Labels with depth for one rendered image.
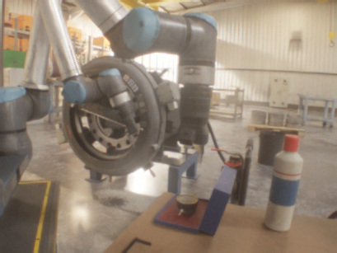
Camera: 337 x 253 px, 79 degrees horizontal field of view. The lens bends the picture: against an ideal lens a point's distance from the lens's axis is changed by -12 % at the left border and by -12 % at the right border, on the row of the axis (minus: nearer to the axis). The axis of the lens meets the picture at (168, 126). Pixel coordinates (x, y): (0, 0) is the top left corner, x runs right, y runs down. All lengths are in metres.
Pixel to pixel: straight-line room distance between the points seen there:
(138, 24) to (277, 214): 0.51
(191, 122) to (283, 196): 0.27
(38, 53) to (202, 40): 0.83
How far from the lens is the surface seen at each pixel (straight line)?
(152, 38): 0.47
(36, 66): 1.18
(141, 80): 1.28
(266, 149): 2.74
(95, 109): 1.42
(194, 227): 0.56
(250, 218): 0.64
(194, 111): 0.53
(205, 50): 0.54
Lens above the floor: 0.78
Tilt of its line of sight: 9 degrees down
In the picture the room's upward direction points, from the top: 3 degrees clockwise
